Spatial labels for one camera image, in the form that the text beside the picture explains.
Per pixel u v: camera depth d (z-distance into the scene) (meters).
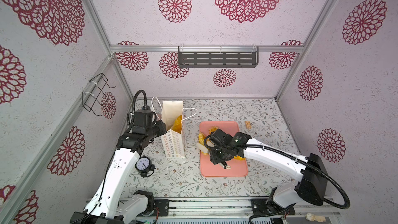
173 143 0.80
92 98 0.75
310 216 0.70
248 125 1.05
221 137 0.60
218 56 0.95
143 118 0.53
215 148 0.62
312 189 0.40
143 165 0.85
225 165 0.69
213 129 0.98
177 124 0.88
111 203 0.39
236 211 0.73
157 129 0.66
